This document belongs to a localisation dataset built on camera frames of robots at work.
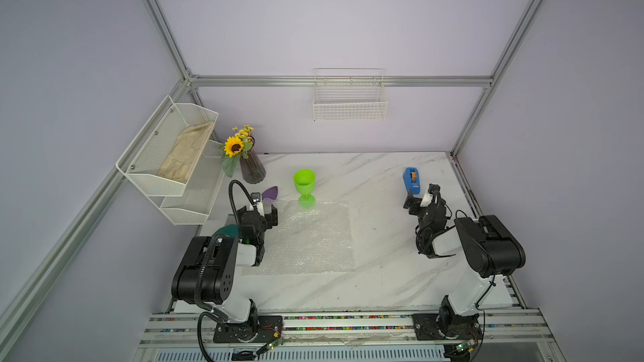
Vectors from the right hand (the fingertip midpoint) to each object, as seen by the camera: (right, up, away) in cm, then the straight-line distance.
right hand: (423, 194), depth 96 cm
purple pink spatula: (-62, 0, +9) cm, 62 cm away
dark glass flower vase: (-69, +11, +7) cm, 70 cm away
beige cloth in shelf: (-84, +11, -20) cm, 87 cm away
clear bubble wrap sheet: (-42, -17, -4) cm, 45 cm away
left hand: (-64, -5, -1) cm, 64 cm away
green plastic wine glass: (-46, +6, 0) cm, 46 cm away
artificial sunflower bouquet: (-72, +18, -6) cm, 74 cm away
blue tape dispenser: (-1, +6, +11) cm, 12 cm away
